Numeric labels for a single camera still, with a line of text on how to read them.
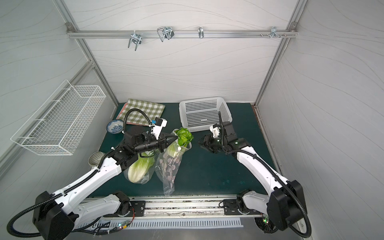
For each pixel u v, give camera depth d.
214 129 0.75
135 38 0.78
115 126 1.04
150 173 0.81
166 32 0.77
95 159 0.88
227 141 0.61
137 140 0.57
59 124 0.69
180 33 0.78
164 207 0.75
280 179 0.43
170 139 0.69
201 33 0.78
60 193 0.41
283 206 0.39
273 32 0.76
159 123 0.63
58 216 0.37
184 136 0.80
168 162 0.86
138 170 0.78
